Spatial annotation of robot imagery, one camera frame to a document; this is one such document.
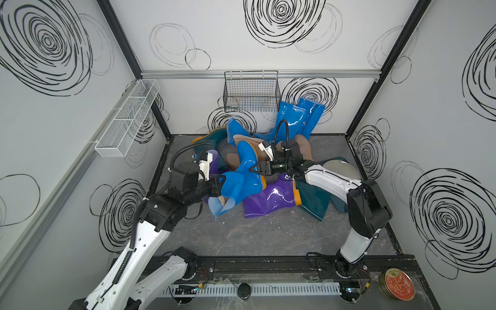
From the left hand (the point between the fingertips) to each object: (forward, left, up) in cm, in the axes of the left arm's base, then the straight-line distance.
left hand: (225, 177), depth 67 cm
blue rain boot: (-2, -4, -1) cm, 5 cm away
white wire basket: (+14, +42, +4) cm, 45 cm away
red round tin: (-27, -63, -24) cm, 72 cm away
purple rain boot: (+5, -22, -21) cm, 31 cm away
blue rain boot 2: (+43, -30, -11) cm, 53 cm away
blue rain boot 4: (+34, 0, -8) cm, 35 cm away
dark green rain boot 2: (+5, -39, -25) cm, 46 cm away
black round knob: (-31, -8, -18) cm, 37 cm away
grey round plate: (+26, -59, -28) cm, 71 cm away
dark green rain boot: (+41, +14, -23) cm, 49 cm away
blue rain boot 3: (+49, -42, -8) cm, 65 cm away
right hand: (+10, -9, -9) cm, 16 cm away
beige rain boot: (+34, -38, -21) cm, 55 cm away
